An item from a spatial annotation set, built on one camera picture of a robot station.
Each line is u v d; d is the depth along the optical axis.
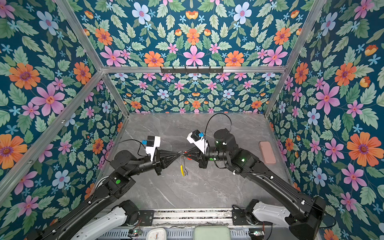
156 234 0.68
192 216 0.75
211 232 0.68
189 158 0.61
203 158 0.57
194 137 0.52
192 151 0.58
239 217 0.73
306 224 0.36
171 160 0.58
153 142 0.51
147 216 0.74
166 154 0.56
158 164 0.52
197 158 0.58
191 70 0.92
